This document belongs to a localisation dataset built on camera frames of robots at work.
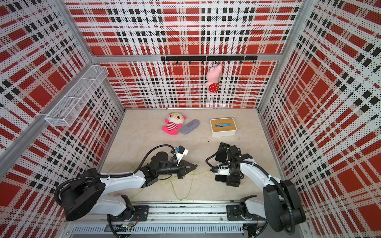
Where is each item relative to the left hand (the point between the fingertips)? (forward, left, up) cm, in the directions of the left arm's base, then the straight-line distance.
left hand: (196, 166), depth 76 cm
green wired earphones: (-12, +12, -13) cm, 21 cm away
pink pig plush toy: (+53, -11, +20) cm, 57 cm away
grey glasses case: (+35, +6, -11) cm, 37 cm away
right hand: (+1, -22, -12) cm, 25 cm away
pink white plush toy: (+36, +17, -7) cm, 41 cm away
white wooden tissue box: (+33, -18, -10) cm, 39 cm away
